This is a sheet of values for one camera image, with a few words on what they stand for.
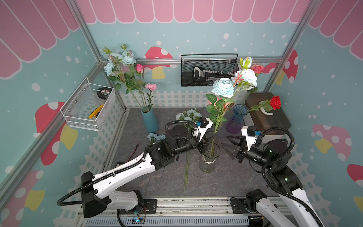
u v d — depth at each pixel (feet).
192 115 3.69
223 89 1.39
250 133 1.67
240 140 1.94
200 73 2.93
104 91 2.65
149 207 2.44
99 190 1.29
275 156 1.51
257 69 2.71
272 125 3.15
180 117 3.54
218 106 1.63
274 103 2.46
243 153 1.71
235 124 3.41
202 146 1.70
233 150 1.78
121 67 2.65
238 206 2.43
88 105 2.69
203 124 1.58
